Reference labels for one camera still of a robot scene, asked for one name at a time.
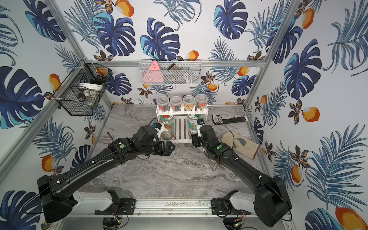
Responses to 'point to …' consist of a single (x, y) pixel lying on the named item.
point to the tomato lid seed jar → (168, 132)
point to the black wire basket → (79, 93)
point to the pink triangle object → (154, 74)
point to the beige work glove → (242, 145)
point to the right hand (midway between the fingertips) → (198, 132)
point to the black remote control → (218, 120)
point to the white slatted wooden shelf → (180, 119)
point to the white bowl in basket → (94, 86)
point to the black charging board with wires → (110, 136)
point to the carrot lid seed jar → (192, 128)
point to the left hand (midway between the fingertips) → (169, 144)
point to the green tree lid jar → (195, 117)
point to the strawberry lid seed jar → (166, 118)
